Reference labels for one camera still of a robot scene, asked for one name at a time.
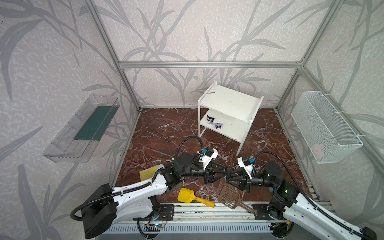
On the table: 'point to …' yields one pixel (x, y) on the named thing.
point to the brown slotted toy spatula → (232, 199)
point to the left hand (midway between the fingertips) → (226, 169)
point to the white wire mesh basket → (329, 138)
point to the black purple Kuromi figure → (210, 120)
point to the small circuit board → (155, 225)
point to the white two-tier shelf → (228, 112)
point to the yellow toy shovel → (185, 195)
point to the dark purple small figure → (218, 125)
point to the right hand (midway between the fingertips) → (227, 174)
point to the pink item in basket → (318, 149)
